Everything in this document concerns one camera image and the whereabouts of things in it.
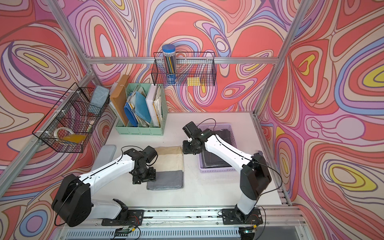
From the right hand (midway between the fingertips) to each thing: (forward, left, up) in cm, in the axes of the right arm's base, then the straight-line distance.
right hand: (188, 154), depth 82 cm
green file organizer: (+31, +27, +7) cm, 41 cm away
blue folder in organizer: (+29, +38, +3) cm, 48 cm away
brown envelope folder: (+29, +41, +16) cm, 53 cm away
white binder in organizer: (+31, +23, +14) cm, 41 cm away
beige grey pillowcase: (-2, +12, -11) cm, 16 cm away
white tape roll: (+1, +59, +22) cm, 63 cm away
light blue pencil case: (+7, +53, -9) cm, 54 cm away
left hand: (-12, +21, -8) cm, 25 cm away
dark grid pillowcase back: (0, -13, -7) cm, 15 cm away
